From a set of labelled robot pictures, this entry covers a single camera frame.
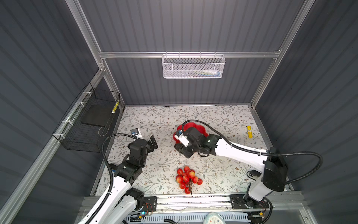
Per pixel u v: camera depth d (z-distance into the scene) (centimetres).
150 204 72
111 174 50
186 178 77
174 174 84
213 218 67
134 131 64
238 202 72
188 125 102
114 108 81
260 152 46
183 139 64
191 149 67
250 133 101
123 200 60
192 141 62
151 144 69
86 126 73
